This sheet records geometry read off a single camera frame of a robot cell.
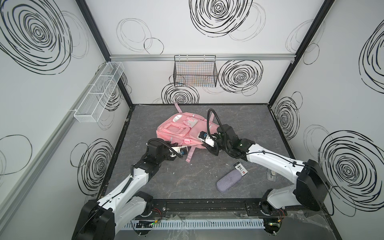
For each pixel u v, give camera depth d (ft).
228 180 2.62
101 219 1.27
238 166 2.86
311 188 1.36
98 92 2.37
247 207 2.41
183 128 2.97
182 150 2.28
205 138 2.20
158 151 2.03
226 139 2.02
